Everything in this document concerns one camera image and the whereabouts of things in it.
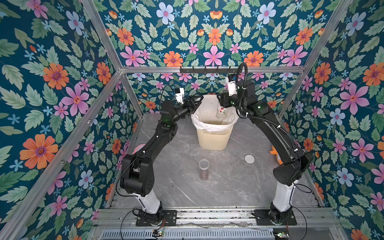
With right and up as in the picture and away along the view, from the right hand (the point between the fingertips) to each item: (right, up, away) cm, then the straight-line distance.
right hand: (229, 89), depth 76 cm
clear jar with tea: (-13, -39, -1) cm, 41 cm away
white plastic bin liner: (-13, -13, +27) cm, 32 cm away
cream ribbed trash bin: (-6, -28, +20) cm, 35 cm away
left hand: (-14, -6, -4) cm, 15 cm away
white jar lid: (+16, -40, +18) cm, 47 cm away
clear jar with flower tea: (-4, -12, +1) cm, 13 cm away
